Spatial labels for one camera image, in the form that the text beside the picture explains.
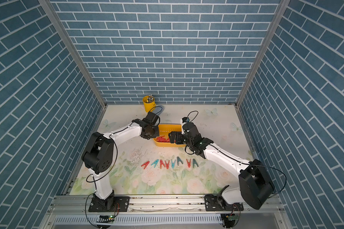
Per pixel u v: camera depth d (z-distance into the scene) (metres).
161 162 0.89
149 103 1.07
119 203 0.73
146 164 0.87
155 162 0.89
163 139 0.96
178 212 0.72
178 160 0.89
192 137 0.63
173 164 0.89
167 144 0.92
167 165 0.87
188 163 0.88
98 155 0.50
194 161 0.89
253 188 0.42
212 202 0.74
